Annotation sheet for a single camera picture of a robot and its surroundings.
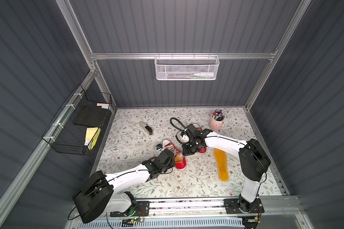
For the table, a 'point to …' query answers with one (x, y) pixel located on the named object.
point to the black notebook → (91, 115)
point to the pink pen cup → (216, 121)
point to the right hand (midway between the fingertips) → (185, 153)
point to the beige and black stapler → (146, 128)
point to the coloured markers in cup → (218, 115)
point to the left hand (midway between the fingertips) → (174, 159)
